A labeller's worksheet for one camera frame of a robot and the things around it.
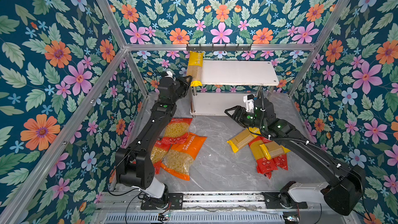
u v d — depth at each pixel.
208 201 0.75
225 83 0.78
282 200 0.68
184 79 0.70
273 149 0.83
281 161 0.83
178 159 0.84
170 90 0.58
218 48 0.93
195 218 0.77
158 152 0.86
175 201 0.73
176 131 0.93
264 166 0.80
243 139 0.91
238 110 0.64
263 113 0.54
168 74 0.72
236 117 0.65
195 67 0.82
